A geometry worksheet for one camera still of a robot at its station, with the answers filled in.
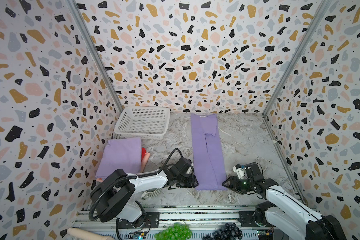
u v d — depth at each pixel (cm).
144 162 92
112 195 43
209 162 95
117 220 69
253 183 67
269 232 72
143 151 98
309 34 80
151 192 76
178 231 67
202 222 74
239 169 81
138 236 70
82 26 75
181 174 72
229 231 66
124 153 89
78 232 69
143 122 117
